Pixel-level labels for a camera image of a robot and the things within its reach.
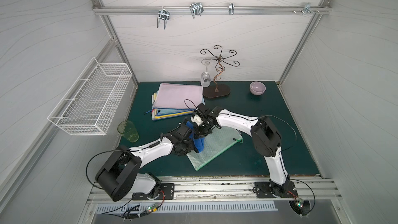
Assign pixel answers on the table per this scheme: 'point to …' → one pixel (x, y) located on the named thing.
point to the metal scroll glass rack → (218, 90)
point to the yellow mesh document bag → (170, 114)
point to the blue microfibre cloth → (199, 142)
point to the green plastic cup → (128, 129)
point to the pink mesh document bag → (173, 95)
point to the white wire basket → (89, 105)
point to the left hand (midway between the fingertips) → (192, 149)
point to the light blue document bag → (169, 111)
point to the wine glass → (205, 79)
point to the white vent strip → (155, 208)
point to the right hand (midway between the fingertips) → (194, 136)
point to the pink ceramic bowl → (257, 88)
